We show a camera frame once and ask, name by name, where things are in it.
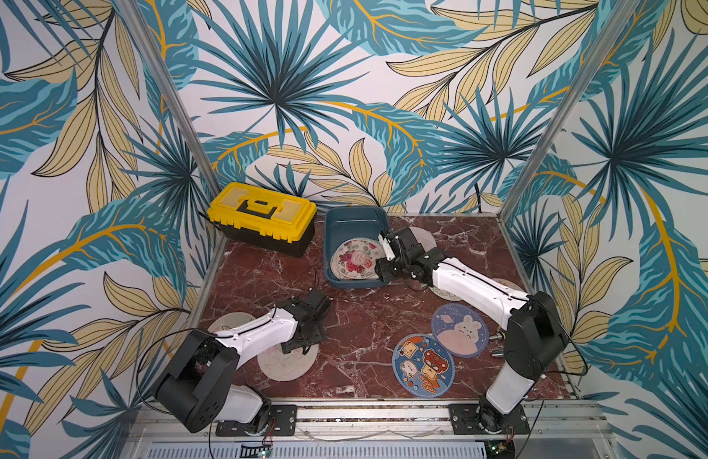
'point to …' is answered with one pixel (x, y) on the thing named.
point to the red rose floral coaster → (356, 258)
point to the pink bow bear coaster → (508, 283)
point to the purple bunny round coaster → (462, 327)
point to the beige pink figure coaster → (280, 366)
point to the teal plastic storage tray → (342, 224)
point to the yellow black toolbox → (263, 217)
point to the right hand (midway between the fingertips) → (382, 266)
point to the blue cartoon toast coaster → (423, 365)
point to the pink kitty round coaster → (425, 238)
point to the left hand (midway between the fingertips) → (307, 344)
